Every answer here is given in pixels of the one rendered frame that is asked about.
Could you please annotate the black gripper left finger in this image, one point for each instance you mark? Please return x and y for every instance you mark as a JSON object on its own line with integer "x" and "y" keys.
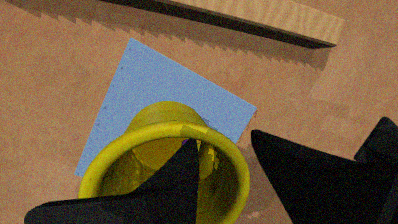
{"x": 168, "y": 196}

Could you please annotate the brown wooden bar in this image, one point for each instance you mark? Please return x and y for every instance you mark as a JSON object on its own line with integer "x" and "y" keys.
{"x": 281, "y": 20}

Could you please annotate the yellow cup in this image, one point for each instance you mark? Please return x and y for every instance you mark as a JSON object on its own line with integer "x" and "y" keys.
{"x": 153, "y": 136}

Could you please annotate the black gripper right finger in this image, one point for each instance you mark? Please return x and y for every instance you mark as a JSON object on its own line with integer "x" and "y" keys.
{"x": 316, "y": 187}

